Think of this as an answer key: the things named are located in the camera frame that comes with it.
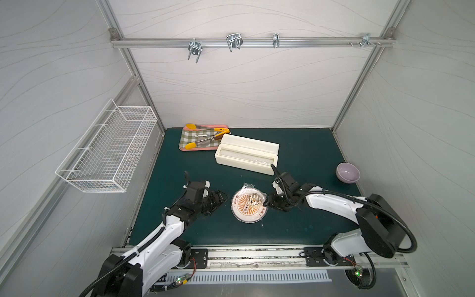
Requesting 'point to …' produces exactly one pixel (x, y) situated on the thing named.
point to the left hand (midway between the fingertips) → (227, 200)
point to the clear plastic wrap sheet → (247, 204)
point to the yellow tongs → (218, 135)
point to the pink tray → (209, 125)
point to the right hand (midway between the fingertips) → (266, 204)
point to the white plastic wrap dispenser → (248, 153)
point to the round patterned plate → (247, 205)
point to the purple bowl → (347, 172)
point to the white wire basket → (106, 158)
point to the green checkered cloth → (202, 138)
